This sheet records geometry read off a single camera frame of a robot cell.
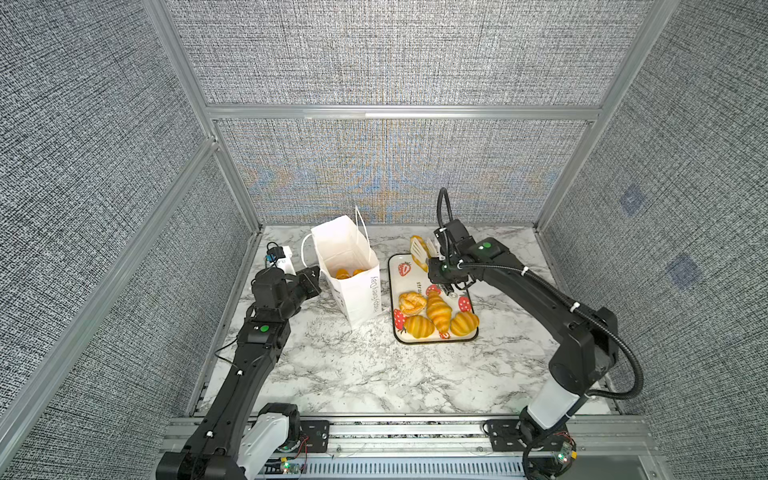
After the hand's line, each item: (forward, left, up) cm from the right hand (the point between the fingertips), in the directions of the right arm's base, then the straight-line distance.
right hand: (433, 272), depth 85 cm
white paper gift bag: (+10, +26, -10) cm, 29 cm away
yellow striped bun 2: (-10, -10, -12) cm, 18 cm away
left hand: (-4, +30, +7) cm, 31 cm away
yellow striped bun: (-10, +4, -12) cm, 17 cm away
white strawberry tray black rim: (+10, +7, -16) cm, 21 cm away
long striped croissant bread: (-5, -3, -13) cm, 14 cm away
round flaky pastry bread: (-2, +5, -12) cm, 14 cm away
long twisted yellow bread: (+6, +27, -8) cm, 29 cm away
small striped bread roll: (+7, +3, +2) cm, 8 cm away
